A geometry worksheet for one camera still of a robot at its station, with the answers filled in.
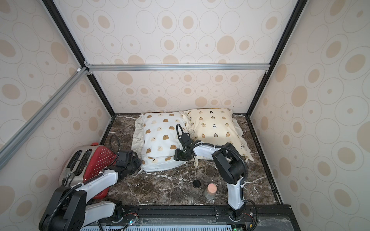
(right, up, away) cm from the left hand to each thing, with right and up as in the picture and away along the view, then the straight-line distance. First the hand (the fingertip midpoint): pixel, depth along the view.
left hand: (145, 158), depth 90 cm
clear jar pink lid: (+38, -13, -18) cm, 44 cm away
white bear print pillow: (+5, +12, +2) cm, 14 cm away
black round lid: (+32, -14, -5) cm, 35 cm away
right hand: (+23, +1, +5) cm, 23 cm away
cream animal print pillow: (+47, +21, +7) cm, 51 cm away
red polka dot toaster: (-26, +1, -17) cm, 31 cm away
